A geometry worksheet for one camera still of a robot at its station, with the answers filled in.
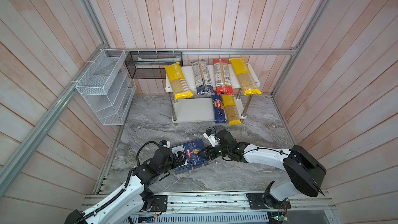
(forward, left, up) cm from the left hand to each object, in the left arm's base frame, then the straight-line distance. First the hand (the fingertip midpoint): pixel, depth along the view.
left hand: (180, 160), depth 81 cm
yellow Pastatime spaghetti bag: (+34, -32, +2) cm, 46 cm away
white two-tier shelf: (+34, -11, +2) cm, 36 cm away
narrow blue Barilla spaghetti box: (+31, -23, +4) cm, 38 cm away
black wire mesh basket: (+60, +23, +19) cm, 67 cm away
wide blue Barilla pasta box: (0, -7, +1) cm, 7 cm away
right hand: (+5, -11, 0) cm, 12 cm away
